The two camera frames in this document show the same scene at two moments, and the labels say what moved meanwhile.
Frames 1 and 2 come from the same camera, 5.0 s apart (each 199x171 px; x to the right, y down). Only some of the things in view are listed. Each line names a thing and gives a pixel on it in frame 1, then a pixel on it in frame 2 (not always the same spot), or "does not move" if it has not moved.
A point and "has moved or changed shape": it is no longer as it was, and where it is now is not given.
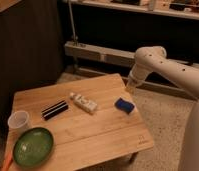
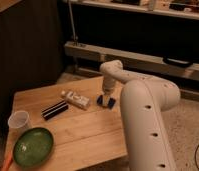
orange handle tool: x=7 y=163 does not move
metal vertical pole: x=72 y=22 does not move
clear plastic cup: x=18 y=120 does not move
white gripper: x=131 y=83 → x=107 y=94
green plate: x=33 y=147 does not move
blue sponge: x=123 y=105 has moved or changed shape
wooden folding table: x=88 y=119 does not move
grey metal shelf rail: x=113 y=56 does not move
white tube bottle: x=80 y=101 has moved or changed shape
